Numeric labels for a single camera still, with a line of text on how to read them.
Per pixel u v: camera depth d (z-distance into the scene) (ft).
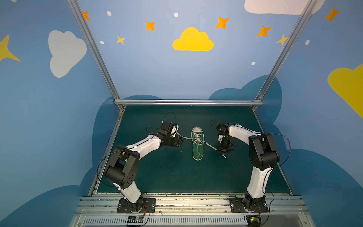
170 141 2.59
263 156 1.72
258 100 3.85
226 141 2.67
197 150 3.03
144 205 2.40
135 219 2.39
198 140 3.14
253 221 2.40
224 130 2.47
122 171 1.50
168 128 2.41
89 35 2.57
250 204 2.17
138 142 1.85
